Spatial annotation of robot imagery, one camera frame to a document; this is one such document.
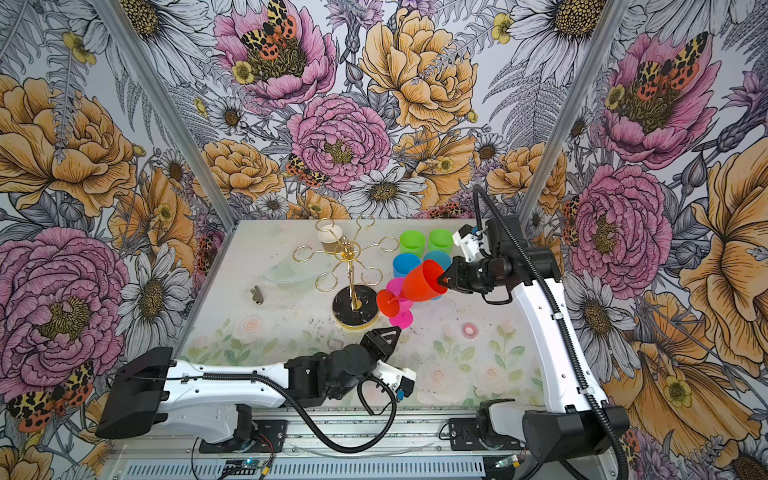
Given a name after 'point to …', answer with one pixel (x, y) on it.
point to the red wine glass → (420, 284)
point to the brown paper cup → (330, 236)
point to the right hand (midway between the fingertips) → (441, 290)
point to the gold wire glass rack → (354, 307)
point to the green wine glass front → (412, 242)
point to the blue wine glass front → (404, 263)
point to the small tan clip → (256, 297)
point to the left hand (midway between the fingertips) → (390, 327)
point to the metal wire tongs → (335, 344)
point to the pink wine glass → (404, 316)
